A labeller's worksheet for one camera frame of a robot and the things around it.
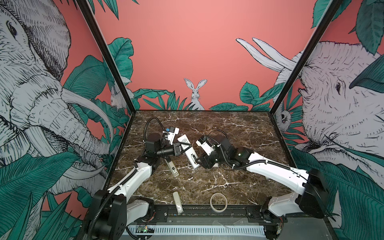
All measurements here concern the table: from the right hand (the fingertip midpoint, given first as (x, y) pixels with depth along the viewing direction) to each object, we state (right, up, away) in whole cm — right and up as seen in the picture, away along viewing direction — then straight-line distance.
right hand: (196, 157), depth 74 cm
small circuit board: (-25, -33, -4) cm, 42 cm away
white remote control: (-3, +2, +1) cm, 4 cm away
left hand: (-3, +6, 0) cm, 7 cm away
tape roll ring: (+10, -27, +1) cm, 29 cm away
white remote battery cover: (-10, -23, +1) cm, 25 cm away
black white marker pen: (-15, -8, +13) cm, 21 cm away
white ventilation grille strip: (-1, -34, -3) cm, 34 cm away
